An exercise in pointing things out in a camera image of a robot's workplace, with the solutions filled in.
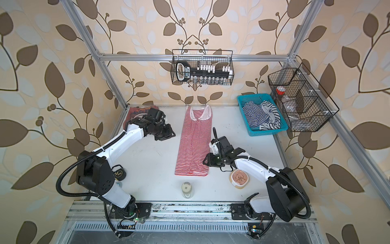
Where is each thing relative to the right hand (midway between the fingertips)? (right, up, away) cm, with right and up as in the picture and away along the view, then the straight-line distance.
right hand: (206, 163), depth 84 cm
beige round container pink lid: (+18, -8, -1) cm, 20 cm away
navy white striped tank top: (+42, +27, +25) cm, 56 cm away
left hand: (-17, +17, +1) cm, 24 cm away
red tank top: (-54, +31, +32) cm, 70 cm away
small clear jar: (-9, -9, -12) cm, 18 cm away
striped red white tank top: (-7, +4, +10) cm, 13 cm away
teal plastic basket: (+41, +41, +32) cm, 67 cm away
